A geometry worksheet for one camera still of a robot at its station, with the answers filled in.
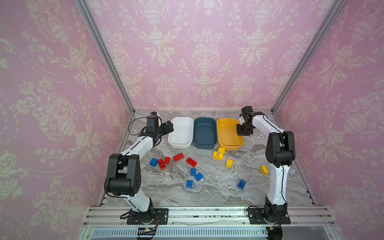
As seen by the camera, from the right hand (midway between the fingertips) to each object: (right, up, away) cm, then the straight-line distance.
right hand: (240, 132), depth 102 cm
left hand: (-48, +5, -9) cm, 49 cm away
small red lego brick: (-49, -17, -9) cm, 53 cm away
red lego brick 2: (-51, -18, -12) cm, 56 cm away
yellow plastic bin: (-9, -3, +2) cm, 10 cm away
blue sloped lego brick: (-29, -25, -15) cm, 41 cm away
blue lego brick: (-57, -17, -11) cm, 61 cm away
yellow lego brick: (-11, -18, -12) cm, 24 cm away
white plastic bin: (-41, -3, +2) cm, 41 cm away
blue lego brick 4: (-5, -28, -19) cm, 34 cm away
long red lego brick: (-42, -15, -10) cm, 45 cm away
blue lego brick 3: (-34, -27, -21) cm, 48 cm away
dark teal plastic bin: (-24, 0, +4) cm, 25 cm away
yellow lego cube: (-14, -11, -7) cm, 19 cm away
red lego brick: (-34, -18, -10) cm, 39 cm away
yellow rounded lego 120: (-17, -14, -9) cm, 24 cm away
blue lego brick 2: (-33, -22, -16) cm, 42 cm away
